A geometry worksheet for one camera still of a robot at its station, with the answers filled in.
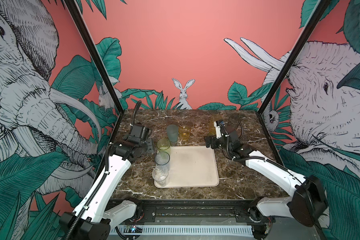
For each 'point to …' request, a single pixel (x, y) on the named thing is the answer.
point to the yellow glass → (185, 131)
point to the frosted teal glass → (172, 132)
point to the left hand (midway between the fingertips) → (147, 143)
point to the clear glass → (160, 174)
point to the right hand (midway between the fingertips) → (208, 134)
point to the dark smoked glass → (233, 121)
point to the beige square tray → (192, 166)
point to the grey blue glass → (163, 158)
